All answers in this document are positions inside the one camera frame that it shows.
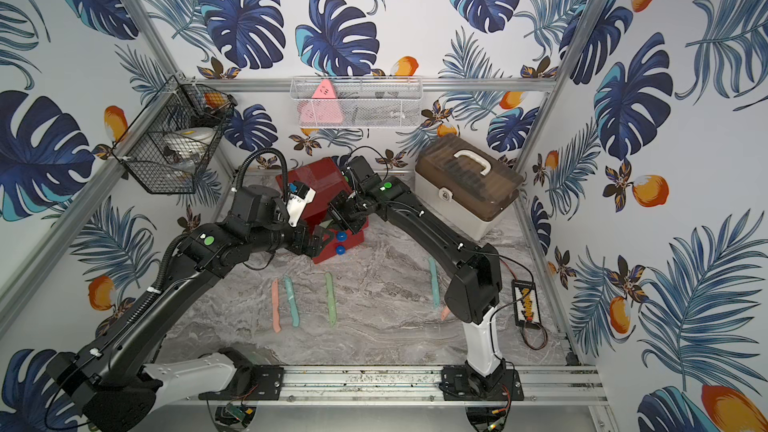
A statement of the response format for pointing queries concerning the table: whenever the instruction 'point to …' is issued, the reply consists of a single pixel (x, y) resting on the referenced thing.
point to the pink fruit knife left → (275, 305)
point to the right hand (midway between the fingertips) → (319, 219)
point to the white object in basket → (191, 142)
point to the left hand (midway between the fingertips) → (318, 223)
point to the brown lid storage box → (465, 184)
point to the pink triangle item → (323, 108)
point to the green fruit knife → (331, 298)
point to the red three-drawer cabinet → (328, 182)
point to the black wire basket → (176, 106)
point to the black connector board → (526, 304)
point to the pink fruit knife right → (445, 313)
